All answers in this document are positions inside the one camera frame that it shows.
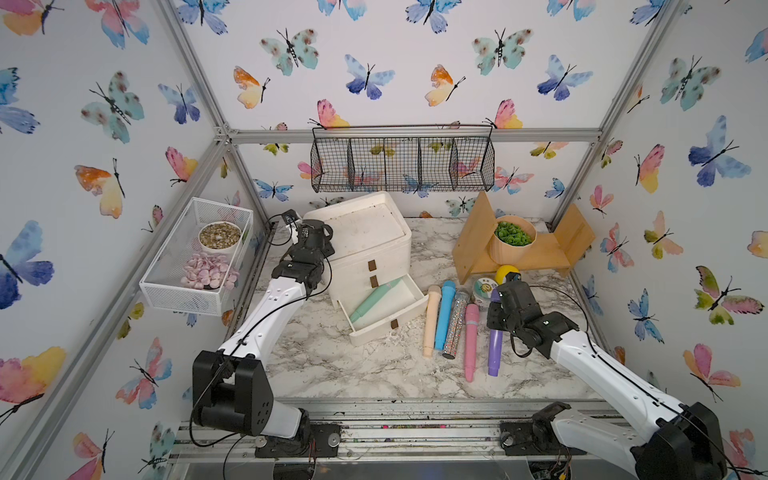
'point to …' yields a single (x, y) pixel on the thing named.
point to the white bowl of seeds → (219, 237)
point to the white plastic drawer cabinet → (372, 240)
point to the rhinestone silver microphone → (455, 332)
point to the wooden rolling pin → (433, 301)
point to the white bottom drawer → (407, 303)
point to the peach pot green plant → (512, 241)
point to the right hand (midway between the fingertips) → (498, 308)
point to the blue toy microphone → (445, 311)
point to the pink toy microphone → (472, 317)
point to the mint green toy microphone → (380, 291)
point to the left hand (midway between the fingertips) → (319, 236)
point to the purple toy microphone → (496, 338)
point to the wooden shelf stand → (554, 250)
